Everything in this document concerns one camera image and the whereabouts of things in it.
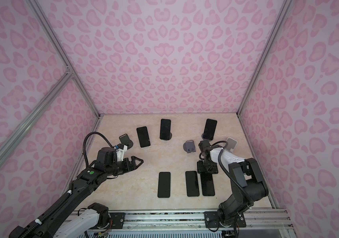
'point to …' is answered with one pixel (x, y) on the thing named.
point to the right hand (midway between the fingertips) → (205, 171)
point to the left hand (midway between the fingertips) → (138, 161)
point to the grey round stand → (125, 141)
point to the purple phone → (207, 185)
